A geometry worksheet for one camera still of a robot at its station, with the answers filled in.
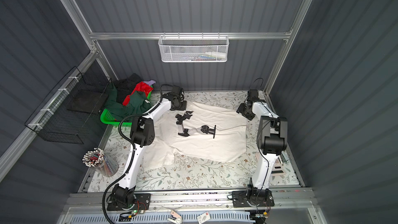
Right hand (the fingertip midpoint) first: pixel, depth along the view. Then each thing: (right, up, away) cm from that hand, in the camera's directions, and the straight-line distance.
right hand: (244, 113), depth 101 cm
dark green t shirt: (-69, +5, -5) cm, 69 cm away
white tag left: (-40, -45, -33) cm, 69 cm away
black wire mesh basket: (-92, +1, -28) cm, 96 cm away
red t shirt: (-71, +18, +7) cm, 74 cm away
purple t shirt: (-66, +22, +10) cm, 70 cm away
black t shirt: (-83, +18, +8) cm, 85 cm away
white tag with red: (-27, -46, -33) cm, 63 cm away
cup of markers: (-76, -20, -32) cm, 84 cm away
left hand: (-41, +5, +8) cm, 42 cm away
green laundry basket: (-89, -2, -2) cm, 89 cm away
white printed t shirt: (-31, -12, -3) cm, 34 cm away
